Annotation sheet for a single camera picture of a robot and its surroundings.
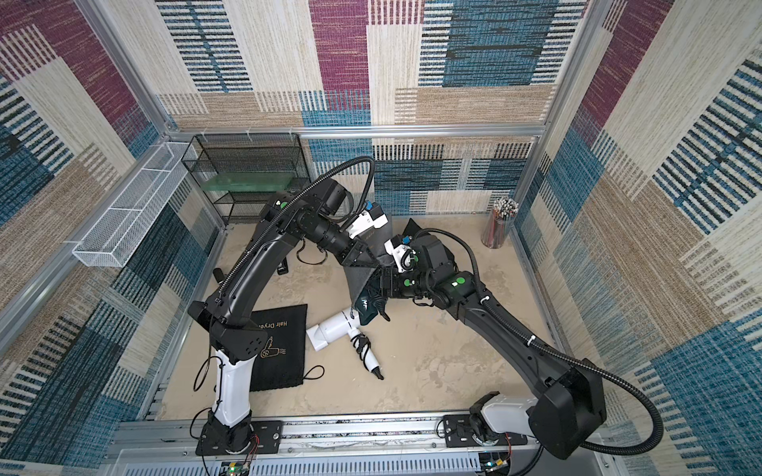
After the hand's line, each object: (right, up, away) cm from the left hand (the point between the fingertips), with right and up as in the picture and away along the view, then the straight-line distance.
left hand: (377, 263), depth 69 cm
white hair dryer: (-16, -21, +16) cm, 31 cm away
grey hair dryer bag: (-5, -4, +7) cm, 10 cm away
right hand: (0, -6, +5) cm, 8 cm away
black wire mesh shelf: (-45, +36, +33) cm, 66 cm away
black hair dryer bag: (+11, +10, +36) cm, 39 cm away
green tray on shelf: (-42, +25, +27) cm, 56 cm away
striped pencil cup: (+40, +10, +34) cm, 53 cm away
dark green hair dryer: (-1, -9, +1) cm, 9 cm away
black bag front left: (-27, -28, +14) cm, 41 cm away
